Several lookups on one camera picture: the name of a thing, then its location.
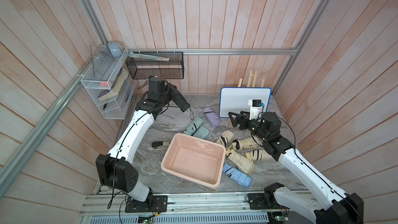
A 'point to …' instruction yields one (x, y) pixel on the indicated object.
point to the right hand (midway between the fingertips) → (234, 112)
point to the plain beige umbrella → (243, 164)
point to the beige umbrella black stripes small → (225, 138)
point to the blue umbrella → (241, 178)
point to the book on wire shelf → (115, 86)
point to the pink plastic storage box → (195, 159)
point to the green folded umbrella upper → (192, 128)
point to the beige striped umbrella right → (255, 155)
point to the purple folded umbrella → (211, 116)
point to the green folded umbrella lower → (201, 132)
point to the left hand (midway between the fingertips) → (176, 90)
